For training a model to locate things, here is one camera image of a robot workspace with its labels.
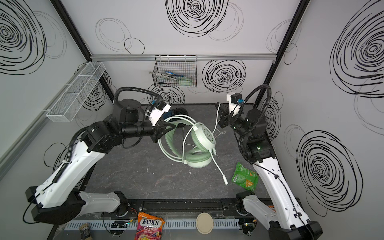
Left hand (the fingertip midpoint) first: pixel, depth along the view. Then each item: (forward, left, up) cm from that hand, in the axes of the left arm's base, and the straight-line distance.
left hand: (174, 126), depth 58 cm
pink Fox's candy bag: (-31, +12, -36) cm, 49 cm away
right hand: (+10, -16, +3) cm, 20 cm away
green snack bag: (-7, -36, -35) cm, 51 cm away
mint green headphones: (+16, -3, -40) cm, 43 cm away
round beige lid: (-28, -13, -32) cm, 45 cm away
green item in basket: (+38, +1, -7) cm, 38 cm away
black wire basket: (+75, +11, -24) cm, 79 cm away
